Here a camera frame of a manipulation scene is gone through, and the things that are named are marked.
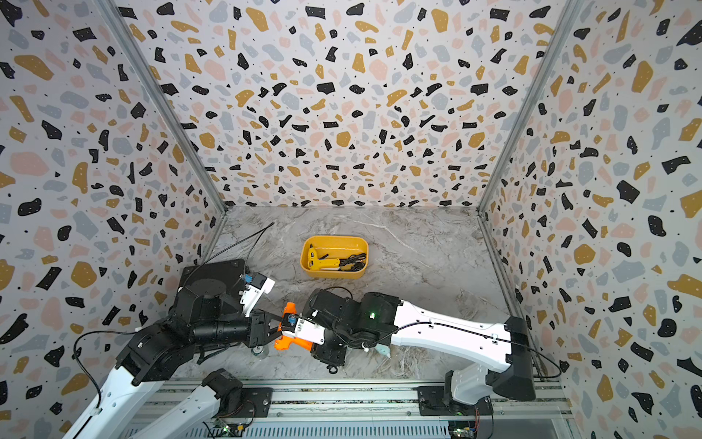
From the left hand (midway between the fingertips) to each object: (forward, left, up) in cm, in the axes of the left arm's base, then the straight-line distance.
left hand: (292, 326), depth 61 cm
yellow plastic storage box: (+41, -5, -26) cm, 49 cm away
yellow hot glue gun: (+32, -11, -24) cm, 42 cm away
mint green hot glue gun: (+2, -22, -25) cm, 33 cm away
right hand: (-3, -4, -5) cm, 8 cm away
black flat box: (+33, +35, -29) cm, 56 cm away
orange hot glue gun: (-3, -1, +7) cm, 8 cm away
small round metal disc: (+1, +14, -22) cm, 26 cm away
